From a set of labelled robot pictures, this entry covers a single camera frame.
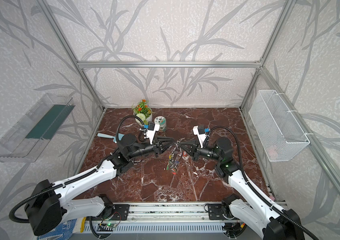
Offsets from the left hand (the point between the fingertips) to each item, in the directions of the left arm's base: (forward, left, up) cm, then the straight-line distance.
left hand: (174, 139), depth 66 cm
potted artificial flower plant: (+32, +22, -17) cm, 43 cm away
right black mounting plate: (-24, -21, -29) cm, 43 cm away
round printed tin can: (+28, +10, -24) cm, 38 cm away
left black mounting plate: (-25, +27, -29) cm, 46 cm away
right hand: (0, -3, -2) cm, 3 cm away
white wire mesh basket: (+1, -45, +5) cm, 45 cm away
